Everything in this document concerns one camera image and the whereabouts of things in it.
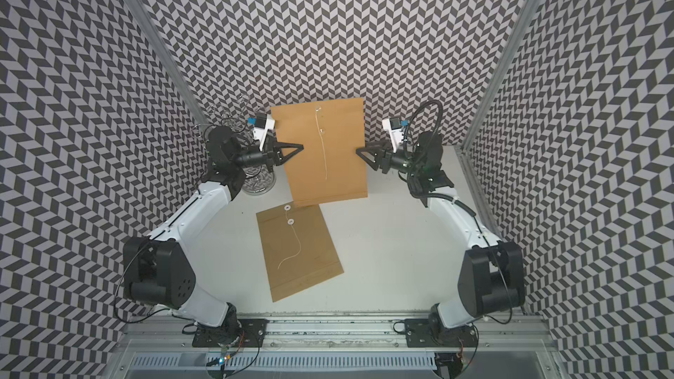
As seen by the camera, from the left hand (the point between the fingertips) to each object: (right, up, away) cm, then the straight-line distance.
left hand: (302, 148), depth 71 cm
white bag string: (-9, -25, +24) cm, 35 cm away
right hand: (+16, -1, +2) cm, 17 cm away
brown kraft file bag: (+7, -5, +2) cm, 9 cm away
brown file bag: (-5, -33, +18) cm, 38 cm away
